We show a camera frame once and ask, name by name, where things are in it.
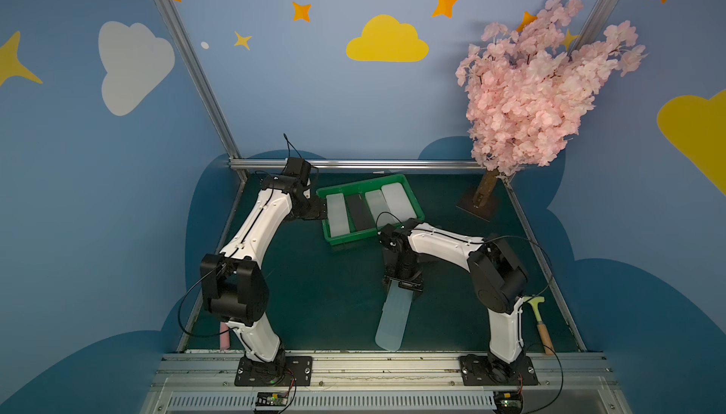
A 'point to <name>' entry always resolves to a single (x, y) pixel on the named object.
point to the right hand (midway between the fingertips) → (398, 293)
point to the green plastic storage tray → (339, 227)
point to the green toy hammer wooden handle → (547, 344)
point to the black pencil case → (360, 211)
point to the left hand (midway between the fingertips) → (310, 210)
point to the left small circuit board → (271, 399)
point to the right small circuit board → (508, 402)
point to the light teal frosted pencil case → (394, 316)
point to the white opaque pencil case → (398, 201)
